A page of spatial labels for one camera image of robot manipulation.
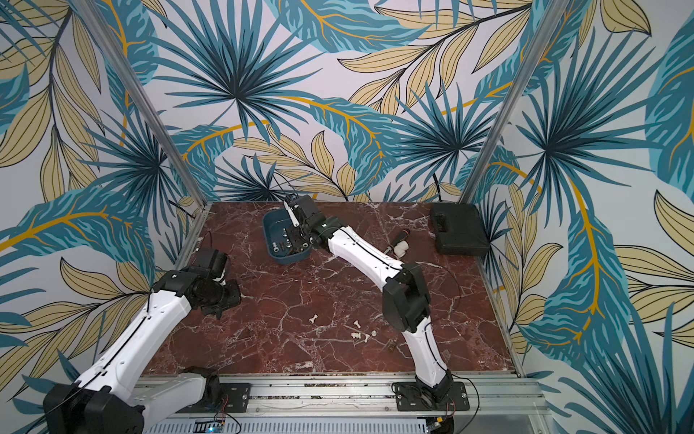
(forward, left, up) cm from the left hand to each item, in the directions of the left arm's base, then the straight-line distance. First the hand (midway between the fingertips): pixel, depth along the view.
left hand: (235, 304), depth 78 cm
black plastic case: (+35, -75, -5) cm, 83 cm away
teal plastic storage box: (+30, -7, -9) cm, 33 cm away
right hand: (+23, -15, +7) cm, 28 cm away
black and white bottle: (+29, -52, -8) cm, 60 cm away
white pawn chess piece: (0, -21, -11) cm, 24 cm away
